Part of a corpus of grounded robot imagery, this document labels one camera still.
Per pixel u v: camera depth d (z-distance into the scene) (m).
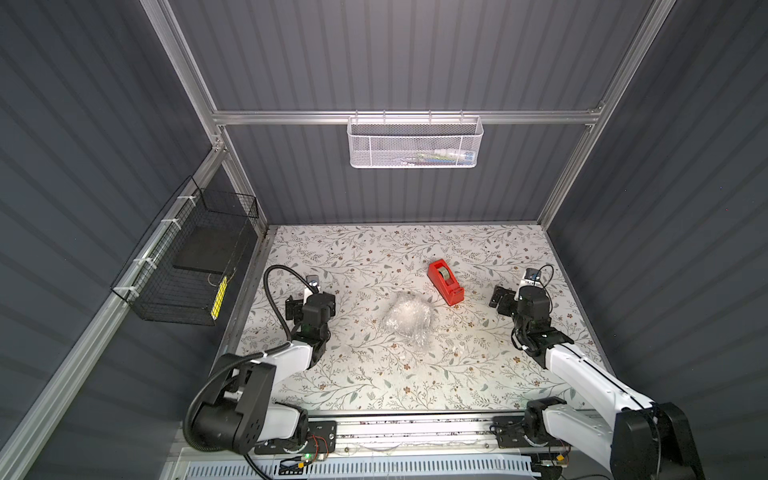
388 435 0.75
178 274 0.71
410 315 0.89
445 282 0.97
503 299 0.79
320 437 0.73
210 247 0.75
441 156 0.92
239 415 0.42
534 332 0.65
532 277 0.73
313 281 0.77
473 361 0.87
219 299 0.68
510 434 0.74
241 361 0.46
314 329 0.69
